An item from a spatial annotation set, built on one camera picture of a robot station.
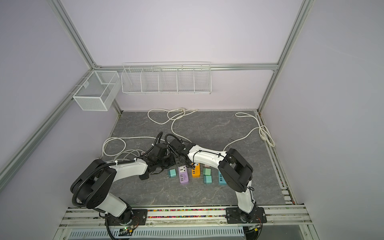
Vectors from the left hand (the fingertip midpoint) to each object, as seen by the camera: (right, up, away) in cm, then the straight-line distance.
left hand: (179, 162), depth 90 cm
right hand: (+1, 0, 0) cm, 1 cm away
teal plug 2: (+17, -8, -6) cm, 20 cm away
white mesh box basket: (-55, +44, +7) cm, 71 cm away
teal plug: (-4, -6, -3) cm, 7 cm away
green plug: (+17, -5, -3) cm, 18 cm away
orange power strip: (+10, -5, -4) cm, 12 cm away
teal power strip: (+24, -8, -7) cm, 26 cm away
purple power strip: (+3, -6, -5) cm, 8 cm away
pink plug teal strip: (+16, -2, -1) cm, 17 cm away
